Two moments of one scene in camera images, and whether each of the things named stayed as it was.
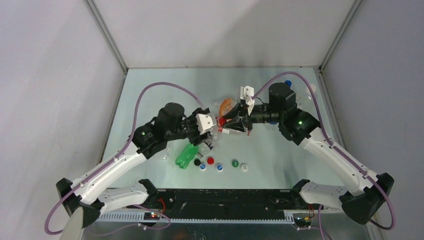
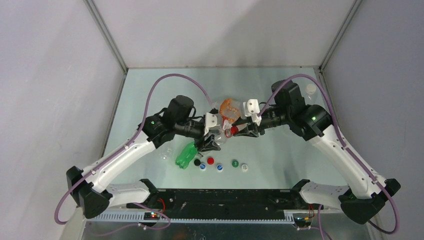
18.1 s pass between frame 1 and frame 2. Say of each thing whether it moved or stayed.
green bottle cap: stayed
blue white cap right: stayed
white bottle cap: stayed
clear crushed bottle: moved
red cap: moved
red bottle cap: stayed
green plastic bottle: stayed
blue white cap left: stayed
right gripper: moved
